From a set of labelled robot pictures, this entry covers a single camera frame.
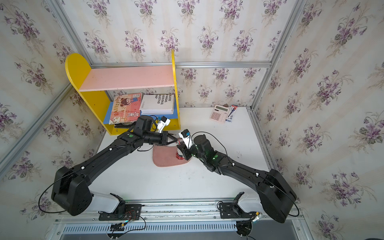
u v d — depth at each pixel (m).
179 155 0.78
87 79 0.79
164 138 0.67
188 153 0.69
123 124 1.06
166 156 0.92
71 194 0.40
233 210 0.65
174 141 0.75
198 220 0.72
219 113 1.15
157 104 0.98
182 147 0.70
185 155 0.69
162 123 0.73
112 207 0.61
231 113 1.15
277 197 0.41
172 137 0.74
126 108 1.01
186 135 0.67
